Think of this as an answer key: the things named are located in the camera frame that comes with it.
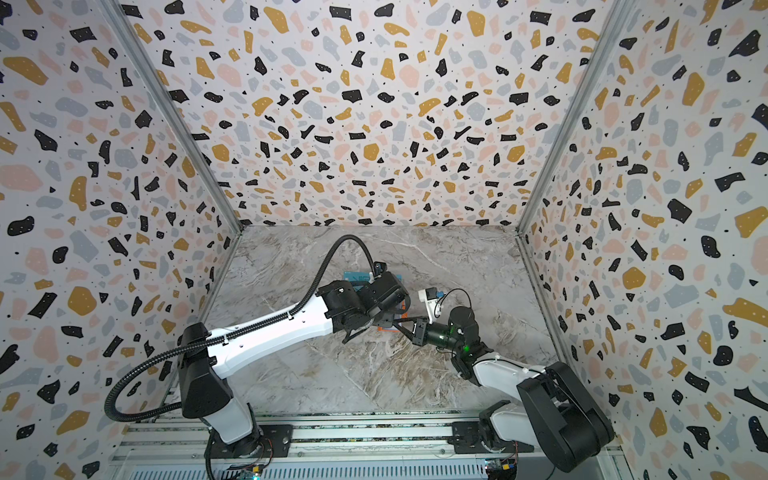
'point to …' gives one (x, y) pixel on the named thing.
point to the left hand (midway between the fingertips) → (392, 306)
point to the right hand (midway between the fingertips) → (396, 321)
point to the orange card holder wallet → (404, 315)
